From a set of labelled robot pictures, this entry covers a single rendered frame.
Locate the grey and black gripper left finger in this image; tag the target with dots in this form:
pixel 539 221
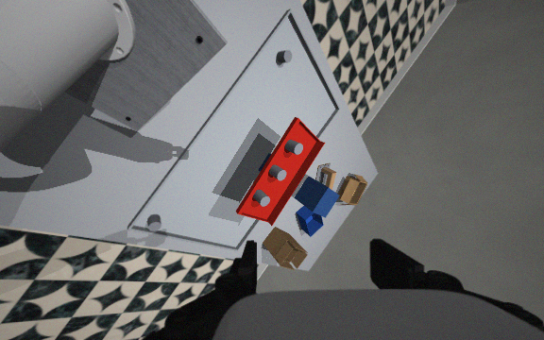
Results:
pixel 199 319

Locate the blue open bin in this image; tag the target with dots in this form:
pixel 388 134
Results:
pixel 309 221

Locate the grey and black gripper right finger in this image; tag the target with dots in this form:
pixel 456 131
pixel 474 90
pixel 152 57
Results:
pixel 392 269

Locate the grey cylinder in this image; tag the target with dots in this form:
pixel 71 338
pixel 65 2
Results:
pixel 262 198
pixel 277 172
pixel 294 147
pixel 284 56
pixel 154 222

